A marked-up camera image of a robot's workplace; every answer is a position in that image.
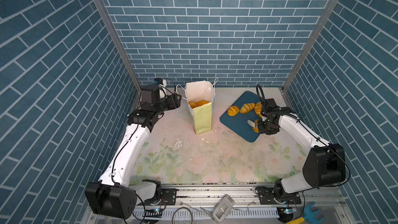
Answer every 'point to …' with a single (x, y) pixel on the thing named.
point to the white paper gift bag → (200, 96)
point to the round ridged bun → (233, 110)
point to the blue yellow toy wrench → (311, 216)
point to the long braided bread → (246, 107)
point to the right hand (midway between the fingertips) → (262, 128)
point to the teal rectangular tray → (237, 122)
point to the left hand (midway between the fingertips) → (177, 96)
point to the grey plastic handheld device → (223, 209)
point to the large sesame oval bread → (199, 103)
